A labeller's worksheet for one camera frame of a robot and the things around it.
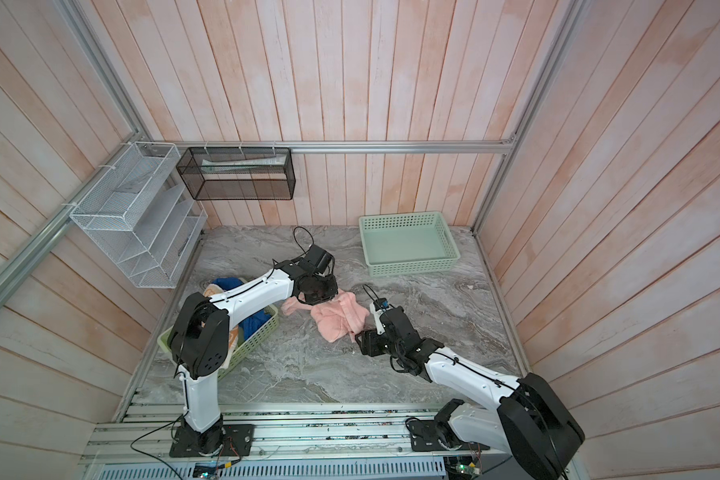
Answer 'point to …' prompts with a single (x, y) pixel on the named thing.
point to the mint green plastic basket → (407, 243)
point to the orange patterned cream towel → (216, 289)
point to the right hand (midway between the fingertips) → (365, 334)
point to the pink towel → (337, 318)
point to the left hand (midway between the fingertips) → (336, 299)
